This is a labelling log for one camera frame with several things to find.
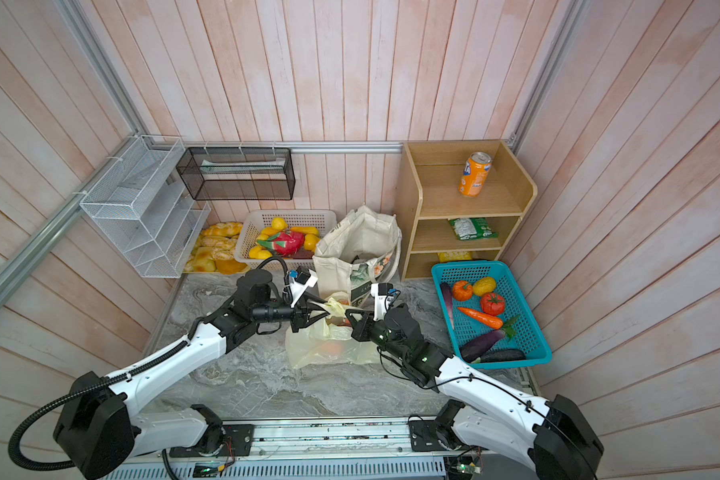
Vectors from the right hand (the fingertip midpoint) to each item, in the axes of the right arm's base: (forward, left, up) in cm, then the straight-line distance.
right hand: (345, 313), depth 75 cm
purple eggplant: (-1, -38, -17) cm, 41 cm away
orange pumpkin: (+17, -37, -15) cm, 43 cm away
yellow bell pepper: (+20, -45, -15) cm, 51 cm away
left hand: (-1, +4, +2) cm, 5 cm away
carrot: (+8, -44, -17) cm, 48 cm away
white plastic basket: (+43, +39, -10) cm, 59 cm away
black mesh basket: (+54, +42, +5) cm, 68 cm away
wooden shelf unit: (+35, -33, +8) cm, 49 cm away
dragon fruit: (+33, +24, -10) cm, 42 cm away
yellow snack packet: (+33, -38, -16) cm, 53 cm away
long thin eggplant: (+15, -32, -15) cm, 39 cm away
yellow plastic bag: (-7, +4, -1) cm, 8 cm away
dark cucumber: (-4, -45, -16) cm, 48 cm away
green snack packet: (+31, -39, 0) cm, 50 cm away
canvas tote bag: (+34, -3, -17) cm, 38 cm away
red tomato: (+12, -46, -14) cm, 49 cm away
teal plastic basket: (+6, -38, -20) cm, 43 cm away
